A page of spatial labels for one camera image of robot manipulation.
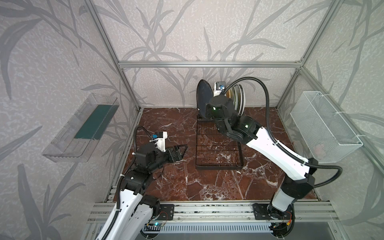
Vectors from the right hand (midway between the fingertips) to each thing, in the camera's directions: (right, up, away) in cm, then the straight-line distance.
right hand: (212, 98), depth 65 cm
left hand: (-14, -23, +5) cm, 27 cm away
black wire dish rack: (+4, -29, +32) cm, 43 cm away
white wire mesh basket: (+50, -17, -1) cm, 53 cm away
